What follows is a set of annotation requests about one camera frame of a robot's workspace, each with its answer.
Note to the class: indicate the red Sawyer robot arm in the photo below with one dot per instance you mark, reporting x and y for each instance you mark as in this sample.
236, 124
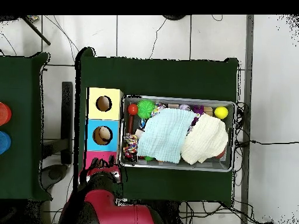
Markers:
112, 210

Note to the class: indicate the wooden box with three holes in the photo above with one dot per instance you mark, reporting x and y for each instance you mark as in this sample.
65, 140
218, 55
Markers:
102, 115

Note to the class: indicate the clear mesh bin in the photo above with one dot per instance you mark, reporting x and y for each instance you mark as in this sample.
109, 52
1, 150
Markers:
177, 166

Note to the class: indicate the grey stand foot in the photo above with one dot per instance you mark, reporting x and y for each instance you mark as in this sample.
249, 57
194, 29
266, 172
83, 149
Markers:
55, 173

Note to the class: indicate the black flat panel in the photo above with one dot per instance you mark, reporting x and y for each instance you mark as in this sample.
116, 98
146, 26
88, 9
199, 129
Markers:
67, 121

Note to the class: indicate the orange red ball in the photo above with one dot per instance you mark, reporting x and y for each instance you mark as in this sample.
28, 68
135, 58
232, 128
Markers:
132, 109

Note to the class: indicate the light blue waffle cloth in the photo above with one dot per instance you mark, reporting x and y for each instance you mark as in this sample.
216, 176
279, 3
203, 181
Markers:
163, 135

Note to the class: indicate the green spiky ball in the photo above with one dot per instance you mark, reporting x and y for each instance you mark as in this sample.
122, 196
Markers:
145, 109

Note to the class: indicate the green cloth on side table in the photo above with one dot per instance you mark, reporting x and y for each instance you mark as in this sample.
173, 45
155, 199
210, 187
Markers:
21, 140

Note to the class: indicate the white baseball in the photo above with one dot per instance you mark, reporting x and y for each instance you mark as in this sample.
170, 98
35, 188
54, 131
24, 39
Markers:
184, 107

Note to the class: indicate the blue round disc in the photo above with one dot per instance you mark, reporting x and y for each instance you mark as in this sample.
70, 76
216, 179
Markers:
4, 142

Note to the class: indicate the cream waffle cloth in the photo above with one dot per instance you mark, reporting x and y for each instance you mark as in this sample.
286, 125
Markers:
205, 140

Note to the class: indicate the dark green tablecloth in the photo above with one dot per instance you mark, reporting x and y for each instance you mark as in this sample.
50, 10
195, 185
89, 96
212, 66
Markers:
158, 77

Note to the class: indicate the purple monster toy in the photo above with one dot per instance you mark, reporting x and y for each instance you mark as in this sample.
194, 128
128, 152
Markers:
198, 109

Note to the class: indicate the red round disc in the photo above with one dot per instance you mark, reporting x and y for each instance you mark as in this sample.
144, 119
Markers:
4, 114

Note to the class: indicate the yellow ball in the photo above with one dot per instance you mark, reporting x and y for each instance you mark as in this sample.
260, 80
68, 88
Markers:
221, 112

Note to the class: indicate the black rod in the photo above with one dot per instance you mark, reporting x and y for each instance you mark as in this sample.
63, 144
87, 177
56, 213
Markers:
37, 32

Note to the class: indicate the black round object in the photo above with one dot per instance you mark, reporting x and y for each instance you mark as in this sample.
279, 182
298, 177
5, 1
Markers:
174, 17

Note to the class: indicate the grey metal rail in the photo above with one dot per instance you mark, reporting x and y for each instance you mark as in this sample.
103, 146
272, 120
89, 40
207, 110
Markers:
248, 70

